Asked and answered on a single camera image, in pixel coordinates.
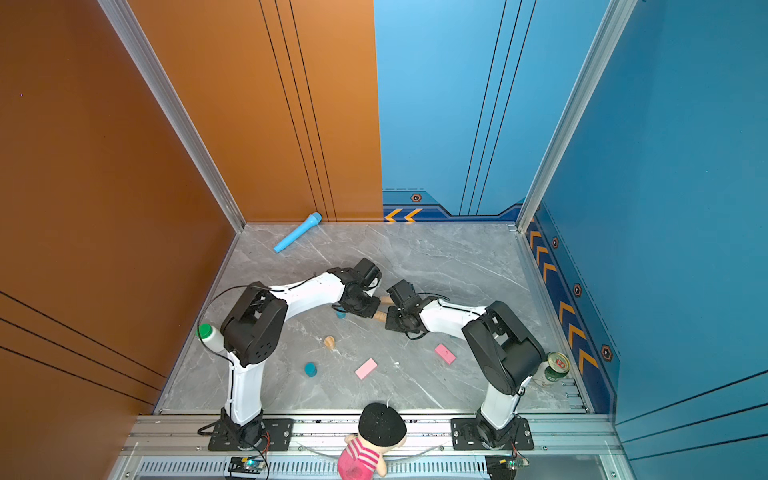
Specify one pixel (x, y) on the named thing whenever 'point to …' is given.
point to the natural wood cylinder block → (329, 342)
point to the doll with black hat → (382, 428)
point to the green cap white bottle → (210, 336)
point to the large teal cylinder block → (310, 369)
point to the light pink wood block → (366, 368)
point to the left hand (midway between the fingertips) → (374, 310)
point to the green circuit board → (243, 464)
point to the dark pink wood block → (445, 353)
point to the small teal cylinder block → (341, 315)
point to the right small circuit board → (523, 462)
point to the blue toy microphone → (310, 223)
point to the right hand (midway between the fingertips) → (388, 324)
